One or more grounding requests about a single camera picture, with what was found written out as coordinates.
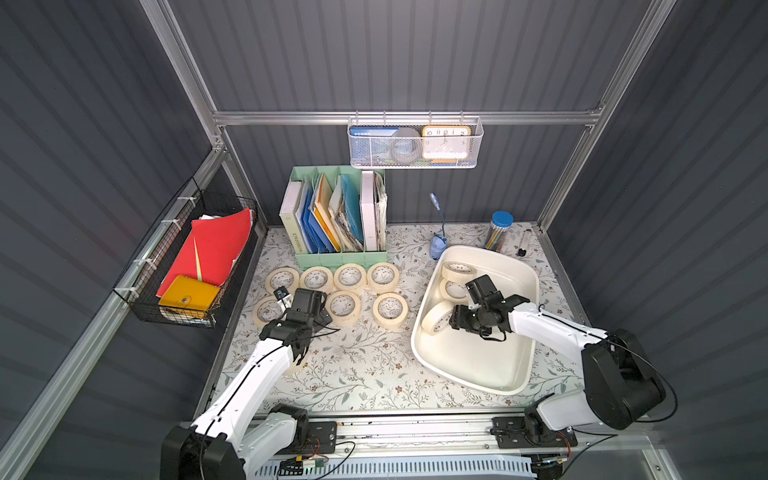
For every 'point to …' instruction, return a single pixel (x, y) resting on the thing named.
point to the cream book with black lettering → (287, 214)
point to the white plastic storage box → (500, 366)
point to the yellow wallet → (190, 293)
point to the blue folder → (317, 240)
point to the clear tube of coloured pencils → (501, 221)
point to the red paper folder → (212, 248)
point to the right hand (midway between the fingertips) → (463, 320)
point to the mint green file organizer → (334, 261)
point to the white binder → (369, 210)
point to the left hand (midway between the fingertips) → (305, 317)
